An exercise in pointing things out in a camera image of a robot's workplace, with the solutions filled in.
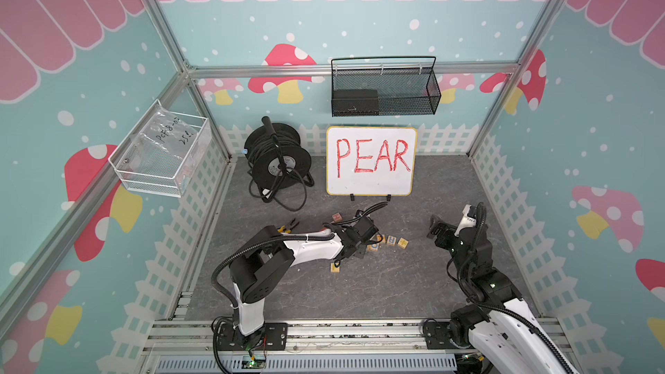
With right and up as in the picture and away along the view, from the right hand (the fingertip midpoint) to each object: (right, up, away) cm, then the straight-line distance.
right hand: (444, 220), depth 78 cm
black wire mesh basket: (-16, +47, +16) cm, 52 cm away
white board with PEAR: (-20, +20, +22) cm, 35 cm away
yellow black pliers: (-51, -6, +18) cm, 54 cm away
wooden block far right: (-9, -10, +14) cm, 20 cm away
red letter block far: (-33, -2, +21) cm, 39 cm away
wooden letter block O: (-13, -9, +14) cm, 21 cm away
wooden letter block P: (-33, -18, +9) cm, 39 cm away
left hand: (-27, -12, +14) cm, 32 cm away
